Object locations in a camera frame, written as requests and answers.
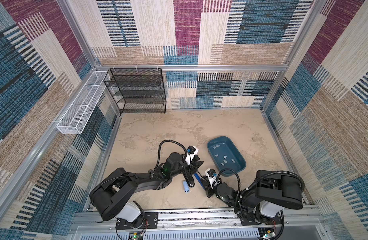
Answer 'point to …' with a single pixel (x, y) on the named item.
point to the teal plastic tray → (224, 154)
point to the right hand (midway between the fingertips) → (203, 180)
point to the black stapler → (189, 179)
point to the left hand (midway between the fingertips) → (200, 157)
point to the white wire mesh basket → (75, 117)
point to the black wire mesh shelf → (137, 90)
